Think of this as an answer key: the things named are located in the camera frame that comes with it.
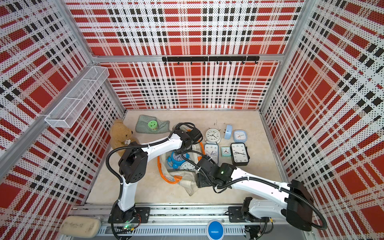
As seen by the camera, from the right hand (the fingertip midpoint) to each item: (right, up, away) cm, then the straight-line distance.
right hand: (205, 180), depth 76 cm
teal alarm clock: (+14, +12, +19) cm, 26 cm away
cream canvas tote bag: (-9, +3, -5) cm, 10 cm away
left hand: (-12, +15, +16) cm, 25 cm away
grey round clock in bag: (-11, +5, +10) cm, 15 cm away
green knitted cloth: (-47, +28, +34) cm, 65 cm away
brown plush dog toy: (-48, +22, +7) cm, 53 cm away
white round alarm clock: (+6, +21, +25) cm, 33 cm away
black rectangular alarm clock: (+22, +11, +17) cm, 30 cm away
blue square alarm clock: (+5, +13, +19) cm, 23 cm away
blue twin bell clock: (-19, +6, +14) cm, 24 cm away
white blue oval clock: (+25, +21, +25) cm, 41 cm away
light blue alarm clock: (+16, +25, +22) cm, 37 cm away
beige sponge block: (-59, -18, -9) cm, 62 cm away
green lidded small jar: (-38, +29, +30) cm, 56 cm away
